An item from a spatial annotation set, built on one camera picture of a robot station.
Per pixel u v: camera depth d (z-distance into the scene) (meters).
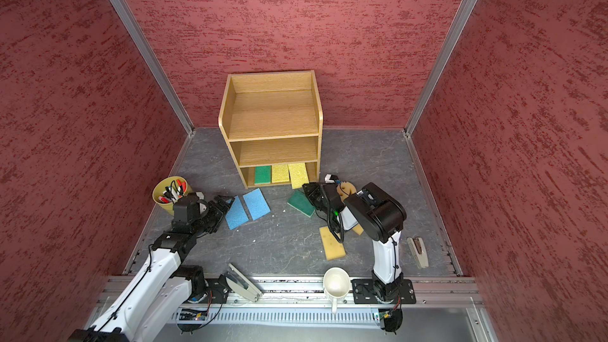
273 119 0.81
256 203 0.92
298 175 1.00
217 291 0.72
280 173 1.00
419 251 0.81
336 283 0.77
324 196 0.74
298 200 0.95
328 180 0.91
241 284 0.77
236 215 0.88
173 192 0.87
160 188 0.83
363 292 0.73
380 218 0.50
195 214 0.66
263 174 1.00
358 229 0.85
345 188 0.95
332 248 0.82
